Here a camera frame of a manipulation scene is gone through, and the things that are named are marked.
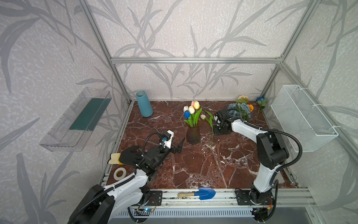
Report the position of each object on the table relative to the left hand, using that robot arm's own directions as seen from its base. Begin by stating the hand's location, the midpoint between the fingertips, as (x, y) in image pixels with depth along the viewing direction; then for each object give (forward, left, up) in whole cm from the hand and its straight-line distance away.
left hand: (178, 134), depth 77 cm
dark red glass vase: (+8, -9, -12) cm, 17 cm away
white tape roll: (-15, +35, -21) cm, 43 cm away
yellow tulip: (+12, -10, +11) cm, 19 cm away
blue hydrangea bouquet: (+27, -40, -9) cm, 49 cm away
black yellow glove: (-4, +31, -19) cm, 36 cm away
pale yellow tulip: (+26, -23, -17) cm, 39 cm away
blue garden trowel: (-25, -14, -19) cm, 35 cm away
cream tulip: (+9, -7, +11) cm, 16 cm away
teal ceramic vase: (+31, +27, -13) cm, 43 cm away
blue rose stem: (+41, -68, -15) cm, 81 cm away
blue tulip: (+7, -5, +10) cm, 13 cm away
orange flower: (+30, -54, -10) cm, 63 cm away
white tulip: (+12, -4, +9) cm, 15 cm away
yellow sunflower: (+42, -52, -13) cm, 68 cm away
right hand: (+13, -25, -15) cm, 32 cm away
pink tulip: (+14, -8, +10) cm, 19 cm away
